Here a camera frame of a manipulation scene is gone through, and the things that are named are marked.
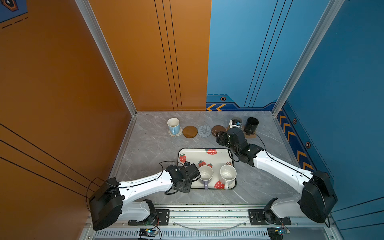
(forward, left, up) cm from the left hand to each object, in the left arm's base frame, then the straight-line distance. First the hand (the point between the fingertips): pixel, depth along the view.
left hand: (186, 185), depth 81 cm
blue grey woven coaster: (+40, -11, -3) cm, 42 cm away
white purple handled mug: (+8, -12, -1) cm, 14 cm away
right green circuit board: (-20, -45, -4) cm, 49 cm away
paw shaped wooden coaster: (+35, -44, -2) cm, 56 cm away
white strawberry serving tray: (+2, -26, -1) cm, 26 cm away
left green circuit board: (-21, +16, -4) cm, 26 cm away
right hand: (+23, -18, +16) cm, 33 cm away
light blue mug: (+37, +10, +7) cm, 39 cm away
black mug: (+39, -43, +6) cm, 58 cm away
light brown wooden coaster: (+40, 0, -3) cm, 40 cm away
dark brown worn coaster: (+42, -21, -2) cm, 47 cm away
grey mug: (+21, -25, +30) cm, 44 cm away
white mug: (+8, -24, -2) cm, 26 cm away
